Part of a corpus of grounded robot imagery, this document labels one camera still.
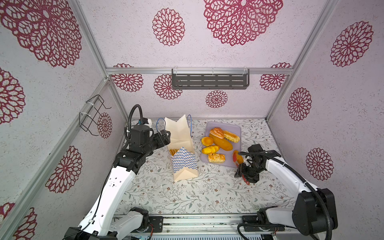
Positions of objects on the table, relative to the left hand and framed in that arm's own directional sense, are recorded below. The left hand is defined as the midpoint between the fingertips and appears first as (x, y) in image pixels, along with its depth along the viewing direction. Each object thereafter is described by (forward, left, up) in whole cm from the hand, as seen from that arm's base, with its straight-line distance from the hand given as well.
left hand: (164, 137), depth 73 cm
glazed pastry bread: (+3, -28, -25) cm, 38 cm away
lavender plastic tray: (+1, -37, -27) cm, 46 cm away
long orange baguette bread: (+13, -35, -24) cm, 44 cm away
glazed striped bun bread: (+19, -31, -20) cm, 42 cm away
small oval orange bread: (+1, -43, -23) cm, 49 cm away
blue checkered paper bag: (-4, -8, -3) cm, 10 cm away
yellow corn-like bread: (+20, -42, -25) cm, 53 cm away
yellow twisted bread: (+9, -26, -25) cm, 37 cm away
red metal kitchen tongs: (-7, -43, -11) cm, 45 cm away
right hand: (-11, -40, -21) cm, 46 cm away
